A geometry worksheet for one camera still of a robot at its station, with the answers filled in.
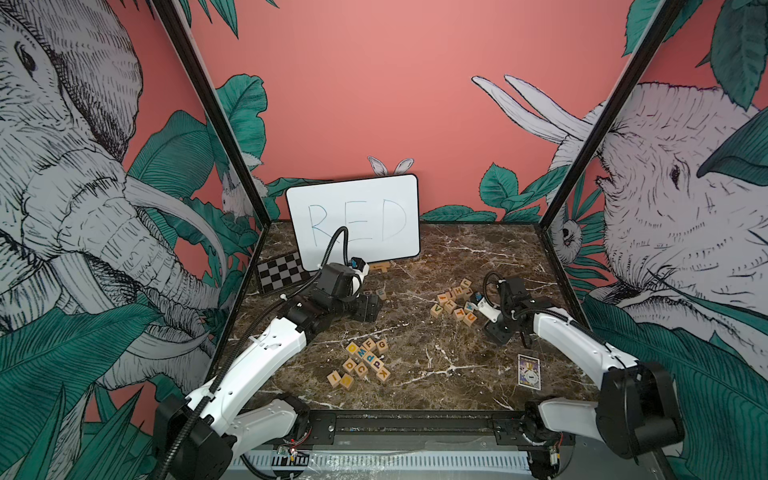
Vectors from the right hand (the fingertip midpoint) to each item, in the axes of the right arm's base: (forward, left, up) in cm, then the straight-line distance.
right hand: (493, 318), depth 88 cm
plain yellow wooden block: (-18, +43, -3) cm, 46 cm away
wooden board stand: (+20, +35, -1) cm, 40 cm away
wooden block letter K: (-16, +33, -2) cm, 37 cm away
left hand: (-1, +36, +14) cm, 38 cm away
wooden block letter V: (+4, +17, -3) cm, 17 cm away
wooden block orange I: (-17, +46, -2) cm, 50 cm away
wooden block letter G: (-8, +34, -3) cm, 35 cm away
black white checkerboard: (+18, +69, -2) cm, 71 cm away
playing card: (-14, -8, -4) cm, 17 cm away
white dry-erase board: (+29, +34, +15) cm, 47 cm away
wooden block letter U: (+1, +6, -4) cm, 7 cm away
